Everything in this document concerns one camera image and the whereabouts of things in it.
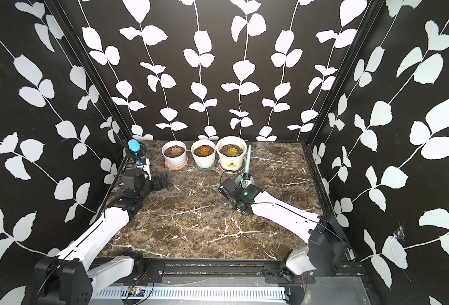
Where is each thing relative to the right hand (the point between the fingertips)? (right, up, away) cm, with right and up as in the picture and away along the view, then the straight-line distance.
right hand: (237, 198), depth 83 cm
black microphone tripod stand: (-56, +18, +24) cm, 64 cm away
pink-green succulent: (-35, +22, +21) cm, 46 cm away
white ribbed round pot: (-31, +17, +19) cm, 40 cm away
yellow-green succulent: (-2, +21, +18) cm, 28 cm away
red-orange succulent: (-18, +22, +21) cm, 35 cm away
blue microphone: (-50, +24, +7) cm, 56 cm away
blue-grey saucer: (-15, +12, +24) cm, 31 cm away
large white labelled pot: (-4, +16, +18) cm, 24 cm away
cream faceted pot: (-17, +16, +18) cm, 30 cm away
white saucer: (0, +10, +24) cm, 26 cm away
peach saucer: (-35, +12, +24) cm, 44 cm away
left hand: (-36, +12, +1) cm, 38 cm away
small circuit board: (-41, -32, -13) cm, 53 cm away
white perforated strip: (-7, -33, -13) cm, 36 cm away
